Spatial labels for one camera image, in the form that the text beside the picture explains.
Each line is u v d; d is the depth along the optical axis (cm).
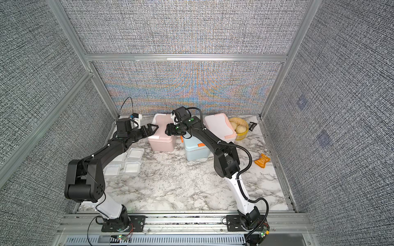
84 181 46
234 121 113
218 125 94
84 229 73
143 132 80
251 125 111
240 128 103
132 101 114
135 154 96
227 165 58
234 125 105
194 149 86
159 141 90
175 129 82
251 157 53
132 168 93
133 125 80
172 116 86
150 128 82
